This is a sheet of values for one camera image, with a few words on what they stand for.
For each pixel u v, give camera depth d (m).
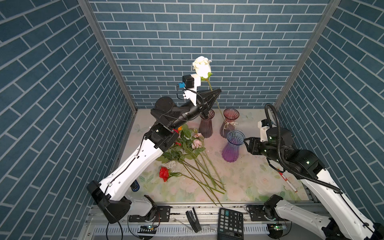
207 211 0.76
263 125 0.58
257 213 0.74
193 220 0.71
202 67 0.40
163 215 0.73
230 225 0.69
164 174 0.82
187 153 0.94
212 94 0.48
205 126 0.95
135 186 0.80
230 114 0.94
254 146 0.57
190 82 0.42
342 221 0.39
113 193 0.38
